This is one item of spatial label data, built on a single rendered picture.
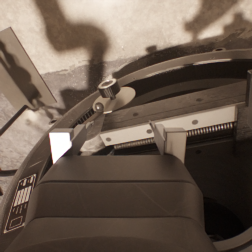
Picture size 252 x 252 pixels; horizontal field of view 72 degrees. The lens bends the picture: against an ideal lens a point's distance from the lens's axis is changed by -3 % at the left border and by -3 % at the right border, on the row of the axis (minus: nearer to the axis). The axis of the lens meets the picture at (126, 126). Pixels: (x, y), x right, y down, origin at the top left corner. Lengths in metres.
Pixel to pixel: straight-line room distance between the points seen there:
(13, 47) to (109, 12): 0.50
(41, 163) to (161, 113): 0.25
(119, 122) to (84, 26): 0.62
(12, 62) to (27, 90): 0.16
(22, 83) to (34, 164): 0.78
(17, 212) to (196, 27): 0.83
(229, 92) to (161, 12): 0.56
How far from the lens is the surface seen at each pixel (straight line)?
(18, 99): 1.22
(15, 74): 1.13
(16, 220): 0.33
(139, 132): 0.31
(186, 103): 0.33
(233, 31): 0.91
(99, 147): 0.37
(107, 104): 0.43
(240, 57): 0.52
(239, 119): 0.32
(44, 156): 0.40
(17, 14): 1.01
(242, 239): 0.35
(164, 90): 0.55
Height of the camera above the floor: 0.83
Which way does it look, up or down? 50 degrees down
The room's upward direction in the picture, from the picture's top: 170 degrees counter-clockwise
